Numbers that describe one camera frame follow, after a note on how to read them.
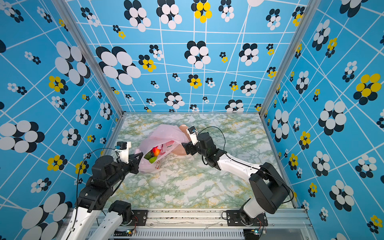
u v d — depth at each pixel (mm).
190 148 751
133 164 599
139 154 686
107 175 511
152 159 812
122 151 588
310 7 681
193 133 722
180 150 981
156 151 884
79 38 784
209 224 723
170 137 889
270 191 431
